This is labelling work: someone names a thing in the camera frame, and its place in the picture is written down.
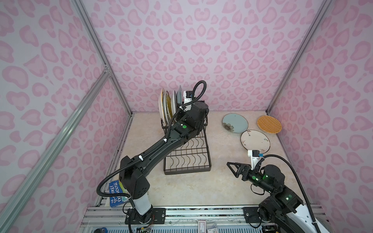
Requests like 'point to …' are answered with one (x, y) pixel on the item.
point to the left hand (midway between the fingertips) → (180, 103)
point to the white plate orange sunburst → (165, 113)
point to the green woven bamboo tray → (169, 105)
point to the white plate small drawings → (252, 140)
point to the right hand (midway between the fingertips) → (231, 165)
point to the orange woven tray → (269, 124)
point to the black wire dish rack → (193, 156)
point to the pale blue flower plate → (235, 123)
